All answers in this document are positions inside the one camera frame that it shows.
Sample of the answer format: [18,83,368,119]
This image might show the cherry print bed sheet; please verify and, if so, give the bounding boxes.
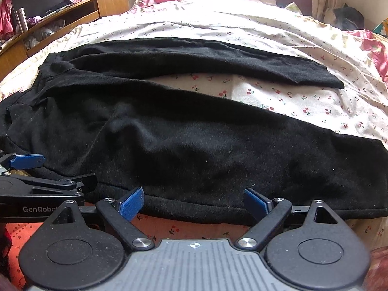
[0,7,388,243]

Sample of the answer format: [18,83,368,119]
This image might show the pink floral quilt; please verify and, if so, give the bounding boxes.
[130,0,387,83]

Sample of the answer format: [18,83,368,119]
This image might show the black pants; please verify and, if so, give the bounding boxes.
[1,38,387,224]

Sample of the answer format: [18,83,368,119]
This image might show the dark clothes pile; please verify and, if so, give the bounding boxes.
[323,5,365,31]

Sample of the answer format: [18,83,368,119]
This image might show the steel thermos bottle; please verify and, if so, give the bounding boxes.
[16,7,28,33]

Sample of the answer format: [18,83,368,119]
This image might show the wooden desk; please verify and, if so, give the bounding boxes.
[0,0,130,81]

